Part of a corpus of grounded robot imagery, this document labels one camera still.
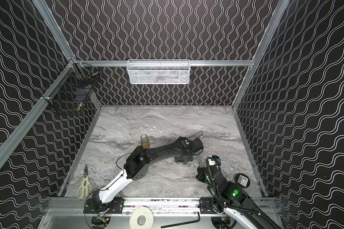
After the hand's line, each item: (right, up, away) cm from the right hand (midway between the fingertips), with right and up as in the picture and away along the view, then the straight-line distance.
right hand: (197, 169), depth 78 cm
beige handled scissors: (-62, -11, +2) cm, 63 cm away
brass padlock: (-32, +10, +20) cm, 39 cm away
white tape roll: (-30, -19, -5) cm, 36 cm away
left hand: (-2, +1, +10) cm, 10 cm away
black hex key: (-9, -24, -8) cm, 27 cm away
